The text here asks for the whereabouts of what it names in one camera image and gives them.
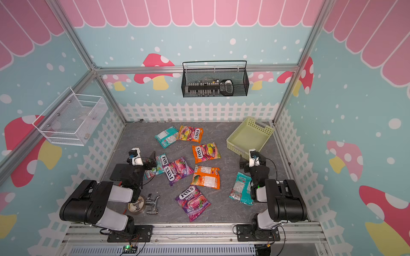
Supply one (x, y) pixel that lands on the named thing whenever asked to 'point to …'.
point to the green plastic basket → (250, 134)
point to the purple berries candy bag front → (192, 202)
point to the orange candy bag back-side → (206, 176)
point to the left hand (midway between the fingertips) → (148, 153)
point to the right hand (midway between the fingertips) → (250, 153)
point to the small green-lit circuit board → (129, 249)
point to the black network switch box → (122, 172)
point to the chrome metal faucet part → (150, 205)
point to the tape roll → (136, 205)
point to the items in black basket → (210, 87)
